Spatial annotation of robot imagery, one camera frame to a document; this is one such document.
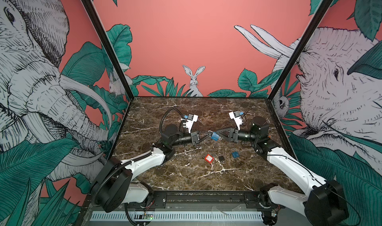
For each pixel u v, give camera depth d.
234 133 0.64
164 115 1.08
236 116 0.66
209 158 0.88
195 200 0.75
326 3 0.72
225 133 0.70
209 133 0.70
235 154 0.90
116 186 0.41
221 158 0.88
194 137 0.64
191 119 0.67
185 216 0.70
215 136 0.70
